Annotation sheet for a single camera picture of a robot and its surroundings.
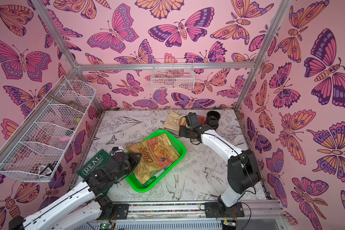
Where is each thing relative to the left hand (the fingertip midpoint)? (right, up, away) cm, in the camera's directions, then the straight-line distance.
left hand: (144, 153), depth 76 cm
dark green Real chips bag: (-31, -7, +14) cm, 35 cm away
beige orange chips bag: (+16, +19, +34) cm, 42 cm away
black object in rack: (-40, -3, -13) cm, 42 cm away
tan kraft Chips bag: (+1, -6, +4) cm, 7 cm away
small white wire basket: (+15, +49, +18) cm, 54 cm away
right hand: (+19, +11, +12) cm, 25 cm away
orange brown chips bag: (+5, -3, +12) cm, 14 cm away
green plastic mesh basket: (-7, -14, -1) cm, 16 cm away
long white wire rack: (-47, +1, -11) cm, 48 cm away
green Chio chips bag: (+1, -17, +5) cm, 18 cm away
